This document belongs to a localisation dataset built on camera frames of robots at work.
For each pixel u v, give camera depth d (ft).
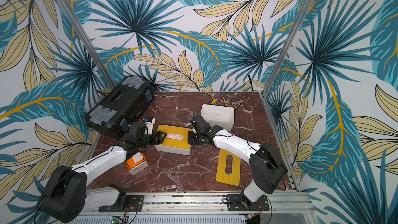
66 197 1.34
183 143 2.68
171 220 2.31
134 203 2.39
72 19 2.61
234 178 2.69
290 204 2.48
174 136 2.88
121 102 2.97
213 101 3.71
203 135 2.12
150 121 2.56
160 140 2.60
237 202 2.42
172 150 2.82
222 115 3.52
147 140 2.43
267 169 1.44
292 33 2.82
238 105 3.68
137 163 2.57
